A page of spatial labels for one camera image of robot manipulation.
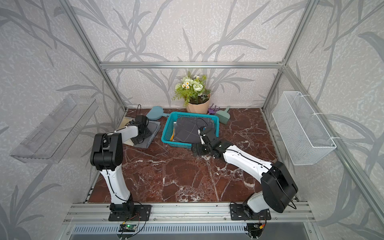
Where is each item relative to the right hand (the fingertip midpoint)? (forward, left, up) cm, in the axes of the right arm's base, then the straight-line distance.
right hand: (198, 146), depth 85 cm
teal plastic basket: (+12, +21, -4) cm, 24 cm away
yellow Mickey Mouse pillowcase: (+13, +17, -8) cm, 23 cm away
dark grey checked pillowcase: (+18, +8, -6) cm, 20 cm away
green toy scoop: (+33, -20, -12) cm, 40 cm away
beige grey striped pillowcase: (+22, +33, -10) cm, 41 cm away
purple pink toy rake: (+39, -11, -12) cm, 43 cm away
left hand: (+16, +39, -11) cm, 43 cm away
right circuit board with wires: (-38, -27, -14) cm, 49 cm away
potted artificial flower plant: (+28, +4, +17) cm, 33 cm away
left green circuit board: (-37, +34, -12) cm, 52 cm away
